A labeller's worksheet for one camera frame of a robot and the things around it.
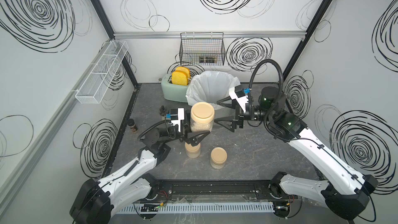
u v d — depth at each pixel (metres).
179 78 0.96
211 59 0.89
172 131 0.56
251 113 0.51
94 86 0.73
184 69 0.97
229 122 0.49
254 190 0.74
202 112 0.51
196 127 0.57
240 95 0.48
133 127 0.88
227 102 0.59
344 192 0.39
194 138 0.52
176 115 0.50
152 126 0.48
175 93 1.05
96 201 0.39
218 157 0.74
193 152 0.75
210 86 0.93
